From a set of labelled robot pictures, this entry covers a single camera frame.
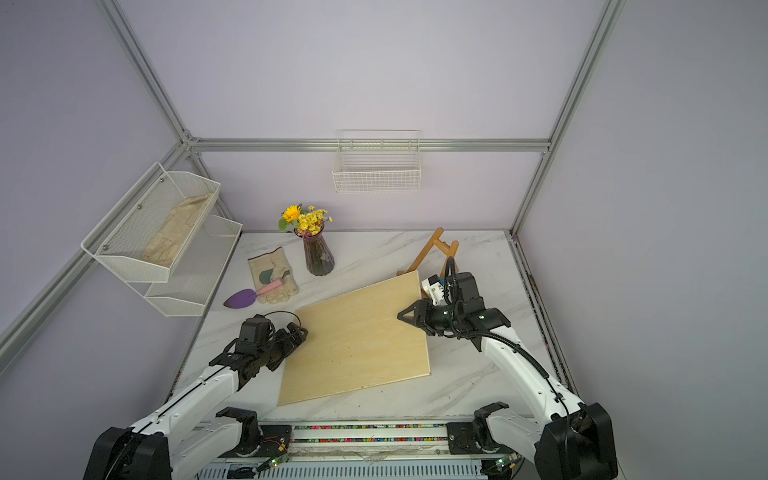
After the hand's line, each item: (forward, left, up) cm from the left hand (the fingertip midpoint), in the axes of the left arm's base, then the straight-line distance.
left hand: (300, 346), depth 88 cm
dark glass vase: (+29, -2, +7) cm, 30 cm away
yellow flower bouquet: (+30, -2, +22) cm, 38 cm away
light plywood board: (-1, -17, +5) cm, 18 cm away
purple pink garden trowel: (+18, +23, -3) cm, 30 cm away
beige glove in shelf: (+17, +31, +28) cm, 45 cm away
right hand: (0, -31, +15) cm, 34 cm away
